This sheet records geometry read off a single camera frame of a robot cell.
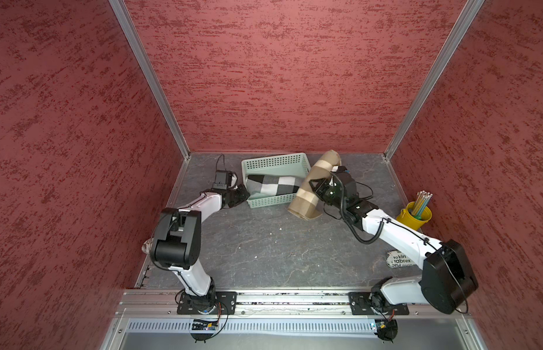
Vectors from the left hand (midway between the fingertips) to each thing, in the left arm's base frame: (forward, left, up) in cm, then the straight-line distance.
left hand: (250, 197), depth 95 cm
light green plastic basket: (+24, -17, -5) cm, 29 cm away
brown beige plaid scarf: (-11, -23, +14) cm, 29 cm away
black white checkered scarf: (+7, -5, -1) cm, 9 cm away
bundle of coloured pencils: (-6, -70, +10) cm, 71 cm away
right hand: (-3, -24, +13) cm, 28 cm away
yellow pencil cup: (-10, -65, +2) cm, 66 cm away
